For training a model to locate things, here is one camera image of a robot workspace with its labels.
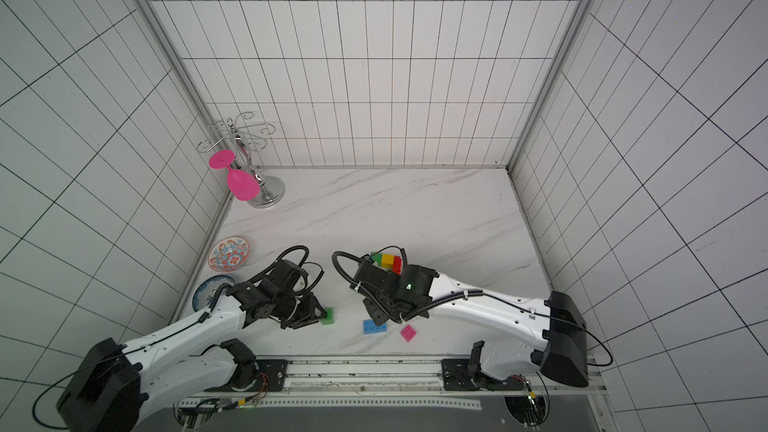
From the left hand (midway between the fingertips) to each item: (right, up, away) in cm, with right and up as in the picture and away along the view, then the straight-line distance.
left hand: (317, 322), depth 79 cm
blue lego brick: (+14, -2, 0) cm, 14 cm away
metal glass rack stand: (-25, +36, +32) cm, 54 cm away
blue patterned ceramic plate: (-34, +6, +4) cm, 35 cm away
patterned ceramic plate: (-32, +15, +14) cm, 39 cm away
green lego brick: (+3, +1, +1) cm, 4 cm away
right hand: (+16, +9, -5) cm, 19 cm away
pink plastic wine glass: (-27, +38, +13) cm, 48 cm away
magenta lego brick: (+25, -3, 0) cm, 25 cm away
